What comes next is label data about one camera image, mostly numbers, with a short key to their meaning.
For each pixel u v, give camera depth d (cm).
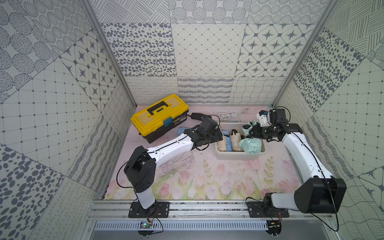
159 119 90
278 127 58
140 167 44
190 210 76
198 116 113
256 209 73
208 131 65
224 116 111
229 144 89
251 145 76
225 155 84
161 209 73
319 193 40
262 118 75
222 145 84
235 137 91
